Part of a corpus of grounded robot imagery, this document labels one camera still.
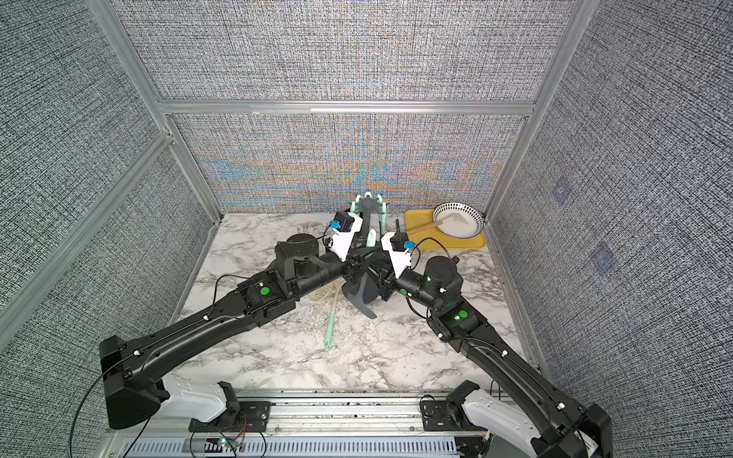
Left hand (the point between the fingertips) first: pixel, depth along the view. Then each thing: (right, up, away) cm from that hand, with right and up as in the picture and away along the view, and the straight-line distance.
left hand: (381, 243), depth 61 cm
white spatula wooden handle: (+30, +10, +52) cm, 61 cm away
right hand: (-4, -3, +2) cm, 5 cm away
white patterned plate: (+40, +12, +56) cm, 69 cm away
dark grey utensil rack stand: (-4, -11, +8) cm, 14 cm away
